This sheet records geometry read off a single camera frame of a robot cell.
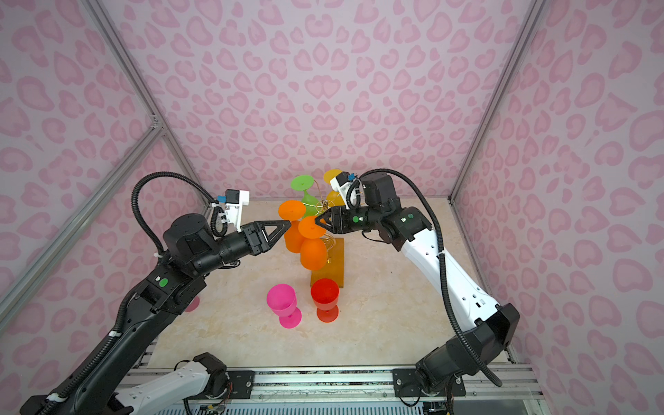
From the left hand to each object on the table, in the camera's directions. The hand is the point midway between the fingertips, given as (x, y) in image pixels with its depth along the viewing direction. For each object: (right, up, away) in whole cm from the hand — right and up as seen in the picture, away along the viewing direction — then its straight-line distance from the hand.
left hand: (286, 221), depth 57 cm
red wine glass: (+7, -22, +23) cm, 33 cm away
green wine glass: (+1, +12, +23) cm, 26 cm away
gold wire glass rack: (+9, -20, +37) cm, 43 cm away
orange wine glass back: (-1, +3, +15) cm, 15 cm away
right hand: (+7, +1, +8) cm, 11 cm away
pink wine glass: (-6, -24, +21) cm, 32 cm away
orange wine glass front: (+4, -8, +16) cm, 18 cm away
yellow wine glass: (+10, +8, +29) cm, 31 cm away
